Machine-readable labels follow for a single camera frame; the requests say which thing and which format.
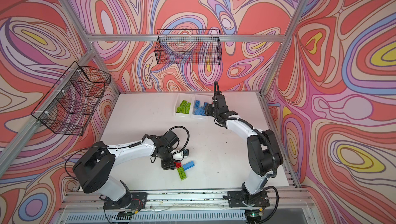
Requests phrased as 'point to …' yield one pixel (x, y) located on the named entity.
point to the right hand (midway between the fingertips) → (211, 110)
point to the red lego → (178, 164)
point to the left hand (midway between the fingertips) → (176, 161)
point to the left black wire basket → (68, 106)
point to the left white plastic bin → (189, 97)
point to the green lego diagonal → (184, 110)
